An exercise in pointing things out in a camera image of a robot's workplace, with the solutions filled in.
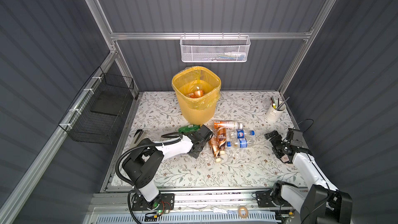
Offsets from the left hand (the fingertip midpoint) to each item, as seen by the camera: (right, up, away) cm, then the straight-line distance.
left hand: (205, 143), depth 90 cm
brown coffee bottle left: (+6, -1, -2) cm, 6 cm away
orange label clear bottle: (-4, +30, +9) cm, 32 cm away
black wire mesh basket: (-51, +20, -18) cm, 58 cm away
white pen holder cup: (+45, +19, +6) cm, 49 cm away
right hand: (+38, +2, -4) cm, 38 cm away
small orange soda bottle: (-9, +30, +11) cm, 33 cm away
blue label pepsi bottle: (+17, +5, +5) cm, 18 cm away
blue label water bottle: (+21, +1, -2) cm, 21 cm away
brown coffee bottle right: (+10, +2, 0) cm, 10 cm away
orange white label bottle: (+14, +11, +6) cm, 18 cm away
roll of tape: (+19, -27, -20) cm, 39 cm away
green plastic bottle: (-9, +8, +6) cm, 14 cm away
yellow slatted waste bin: (-3, +20, -4) cm, 20 cm away
